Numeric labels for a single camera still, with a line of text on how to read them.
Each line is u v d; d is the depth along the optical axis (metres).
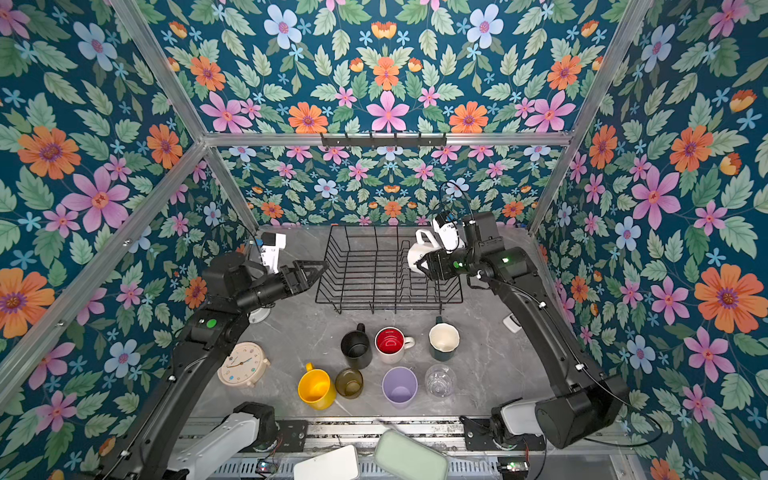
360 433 0.75
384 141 0.93
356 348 0.87
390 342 0.88
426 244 0.72
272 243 0.62
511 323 0.93
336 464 0.67
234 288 0.51
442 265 0.63
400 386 0.80
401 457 0.69
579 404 0.38
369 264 1.10
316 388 0.80
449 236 0.64
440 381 0.82
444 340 0.87
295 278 0.59
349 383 0.81
